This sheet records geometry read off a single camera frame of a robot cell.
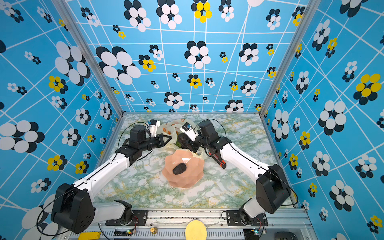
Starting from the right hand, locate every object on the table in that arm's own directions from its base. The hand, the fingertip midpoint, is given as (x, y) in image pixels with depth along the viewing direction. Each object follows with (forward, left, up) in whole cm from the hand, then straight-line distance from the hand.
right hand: (186, 140), depth 80 cm
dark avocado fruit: (-9, +4, -15) cm, 19 cm away
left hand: (+1, +7, +2) cm, 8 cm away
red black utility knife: (-4, -20, -18) cm, 28 cm away
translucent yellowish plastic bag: (+15, +11, -7) cm, 20 cm away
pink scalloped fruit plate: (-11, -3, -18) cm, 22 cm away
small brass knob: (-39, +14, -16) cm, 44 cm away
